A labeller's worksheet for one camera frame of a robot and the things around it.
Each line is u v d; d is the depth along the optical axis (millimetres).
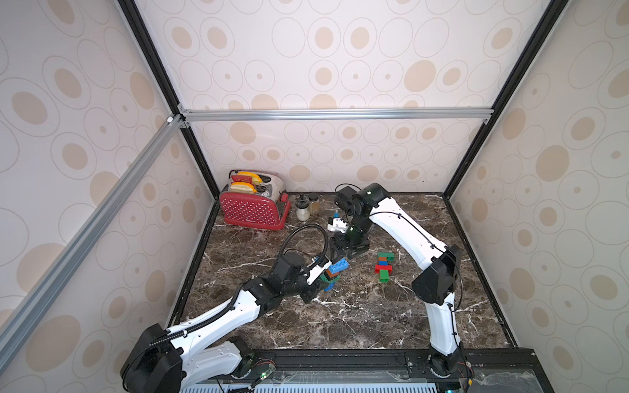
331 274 753
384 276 897
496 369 733
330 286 763
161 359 393
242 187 946
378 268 925
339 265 756
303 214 1096
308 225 1091
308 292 695
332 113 897
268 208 957
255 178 972
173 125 850
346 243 680
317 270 676
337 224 752
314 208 1100
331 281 762
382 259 942
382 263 919
